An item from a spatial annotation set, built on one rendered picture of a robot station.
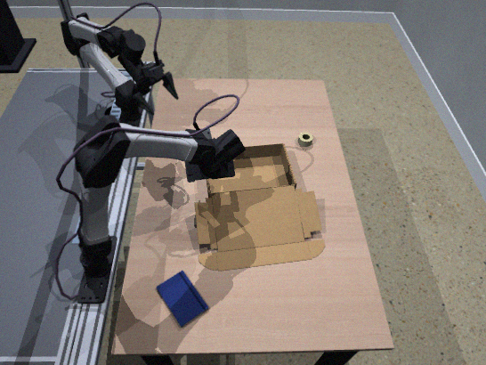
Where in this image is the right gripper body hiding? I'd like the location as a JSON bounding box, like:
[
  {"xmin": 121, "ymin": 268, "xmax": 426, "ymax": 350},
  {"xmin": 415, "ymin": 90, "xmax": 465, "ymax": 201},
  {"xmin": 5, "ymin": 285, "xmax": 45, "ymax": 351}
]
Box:
[{"xmin": 185, "ymin": 131, "xmax": 235, "ymax": 181}]

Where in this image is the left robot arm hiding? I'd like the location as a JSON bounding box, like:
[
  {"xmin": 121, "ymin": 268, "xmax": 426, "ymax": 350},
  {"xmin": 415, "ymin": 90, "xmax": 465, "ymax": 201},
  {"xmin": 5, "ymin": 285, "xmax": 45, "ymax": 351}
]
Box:
[{"xmin": 61, "ymin": 12, "xmax": 146, "ymax": 127}]

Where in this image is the grey metal frame post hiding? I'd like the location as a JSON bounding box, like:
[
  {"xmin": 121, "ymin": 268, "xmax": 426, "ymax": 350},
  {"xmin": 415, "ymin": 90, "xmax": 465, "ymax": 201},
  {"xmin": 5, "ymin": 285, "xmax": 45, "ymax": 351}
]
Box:
[{"xmin": 57, "ymin": 0, "xmax": 91, "ymax": 69}]

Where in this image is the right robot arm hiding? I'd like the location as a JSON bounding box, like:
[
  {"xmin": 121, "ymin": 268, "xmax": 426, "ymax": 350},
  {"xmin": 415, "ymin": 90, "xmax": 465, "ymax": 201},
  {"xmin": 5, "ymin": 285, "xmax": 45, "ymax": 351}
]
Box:
[{"xmin": 73, "ymin": 115, "xmax": 246, "ymax": 304}]

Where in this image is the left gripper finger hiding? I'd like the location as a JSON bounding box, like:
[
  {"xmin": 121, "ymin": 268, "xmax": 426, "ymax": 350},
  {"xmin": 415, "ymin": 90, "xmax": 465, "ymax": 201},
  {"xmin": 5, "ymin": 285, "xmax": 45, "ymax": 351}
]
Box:
[
  {"xmin": 132, "ymin": 92, "xmax": 154, "ymax": 116},
  {"xmin": 163, "ymin": 73, "xmax": 179, "ymax": 100}
]

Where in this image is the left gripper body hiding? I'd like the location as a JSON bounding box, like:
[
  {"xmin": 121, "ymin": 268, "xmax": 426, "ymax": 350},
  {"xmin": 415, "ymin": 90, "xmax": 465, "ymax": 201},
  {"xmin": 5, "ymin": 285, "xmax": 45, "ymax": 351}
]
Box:
[{"xmin": 127, "ymin": 61, "xmax": 170, "ymax": 102}]

